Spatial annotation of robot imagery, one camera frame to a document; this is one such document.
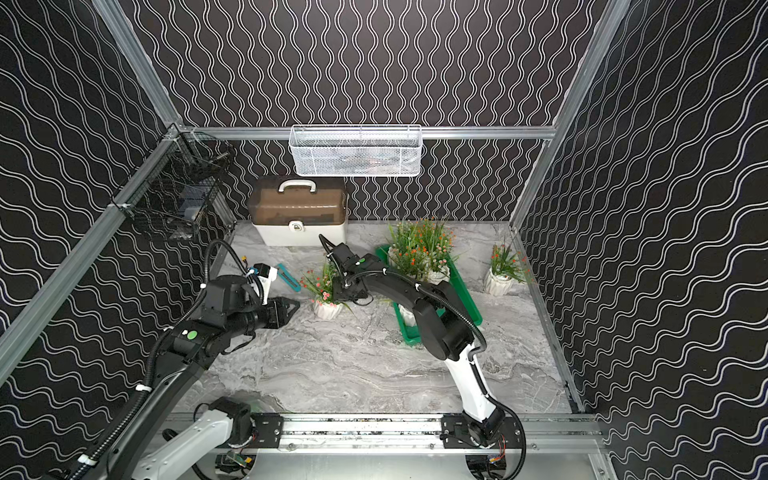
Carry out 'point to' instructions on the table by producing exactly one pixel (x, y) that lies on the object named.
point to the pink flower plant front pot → (436, 269)
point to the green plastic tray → (408, 331)
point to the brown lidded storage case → (298, 213)
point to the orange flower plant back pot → (410, 256)
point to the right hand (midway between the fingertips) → (340, 294)
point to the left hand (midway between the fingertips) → (293, 299)
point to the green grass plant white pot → (398, 233)
